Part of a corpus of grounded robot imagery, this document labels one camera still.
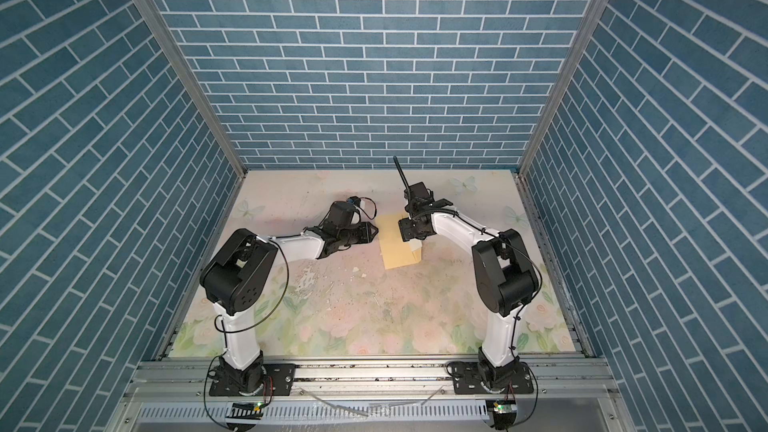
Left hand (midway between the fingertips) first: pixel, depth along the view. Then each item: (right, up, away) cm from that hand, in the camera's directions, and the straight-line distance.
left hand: (377, 230), depth 97 cm
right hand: (+11, +1, -1) cm, 11 cm away
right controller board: (+34, -42, -24) cm, 59 cm away
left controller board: (-30, -41, -25) cm, 57 cm away
